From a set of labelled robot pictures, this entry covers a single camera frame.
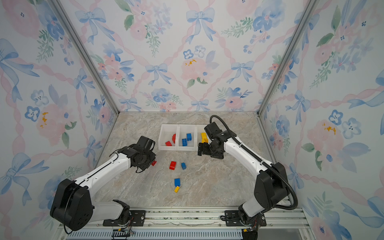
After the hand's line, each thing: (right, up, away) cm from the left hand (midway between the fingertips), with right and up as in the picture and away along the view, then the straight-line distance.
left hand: (155, 157), depth 86 cm
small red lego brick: (+5, +6, +16) cm, 18 cm away
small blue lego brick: (+16, -6, +5) cm, 18 cm away
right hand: (+28, +3, -2) cm, 28 cm away
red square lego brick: (+9, -6, +5) cm, 12 cm away
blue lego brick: (+16, +7, +14) cm, 23 cm away
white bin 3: (+26, +16, +19) cm, 36 cm away
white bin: (+5, +9, +17) cm, 20 cm away
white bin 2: (+14, +15, +20) cm, 29 cm away
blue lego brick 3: (+13, -14, 0) cm, 19 cm away
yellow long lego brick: (+30, +9, +15) cm, 34 cm away
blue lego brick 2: (+19, +11, +17) cm, 28 cm away
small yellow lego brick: (+13, -17, -4) cm, 21 cm away
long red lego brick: (+8, +10, +17) cm, 21 cm away
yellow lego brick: (+29, +12, +20) cm, 37 cm away
